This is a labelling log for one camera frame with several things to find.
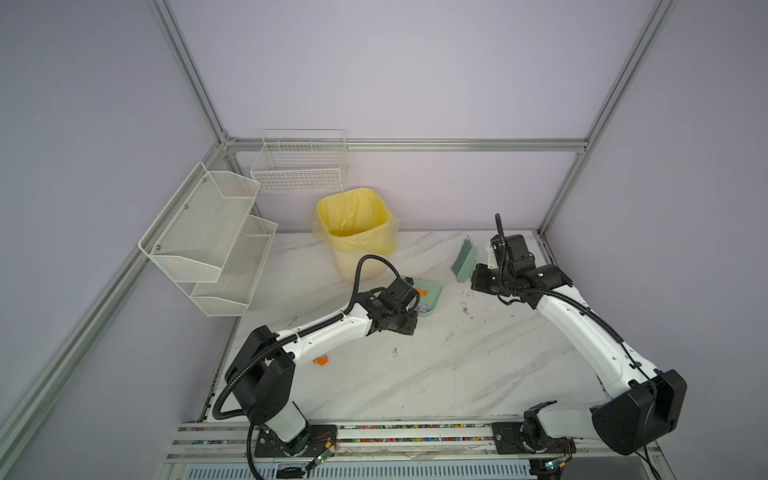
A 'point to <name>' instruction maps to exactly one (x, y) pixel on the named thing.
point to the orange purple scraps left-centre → (423, 307)
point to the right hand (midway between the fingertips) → (470, 276)
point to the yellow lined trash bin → (352, 223)
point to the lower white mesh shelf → (231, 294)
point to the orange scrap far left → (321, 361)
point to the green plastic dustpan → (429, 296)
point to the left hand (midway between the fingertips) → (407, 323)
